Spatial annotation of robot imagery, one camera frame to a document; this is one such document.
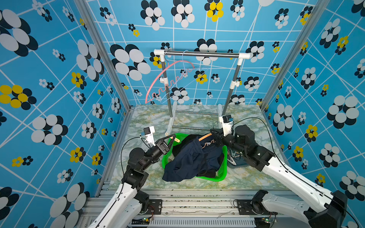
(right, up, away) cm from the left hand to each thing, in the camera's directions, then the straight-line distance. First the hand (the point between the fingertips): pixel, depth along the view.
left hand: (176, 135), depth 65 cm
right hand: (+18, +3, +6) cm, 19 cm away
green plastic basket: (+24, -23, +13) cm, 36 cm away
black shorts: (+4, -5, +27) cm, 28 cm away
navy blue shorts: (+12, -12, +10) cm, 20 cm away
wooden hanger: (+14, -1, +4) cm, 15 cm away
